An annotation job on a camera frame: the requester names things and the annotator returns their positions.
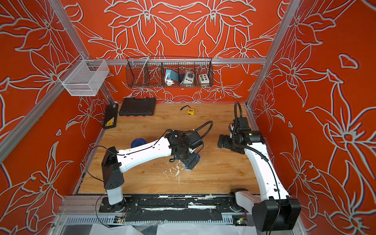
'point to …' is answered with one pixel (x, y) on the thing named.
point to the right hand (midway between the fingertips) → (223, 144)
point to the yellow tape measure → (190, 111)
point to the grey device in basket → (189, 77)
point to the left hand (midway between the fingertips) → (190, 157)
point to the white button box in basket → (203, 79)
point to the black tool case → (138, 106)
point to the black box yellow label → (111, 115)
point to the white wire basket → (83, 78)
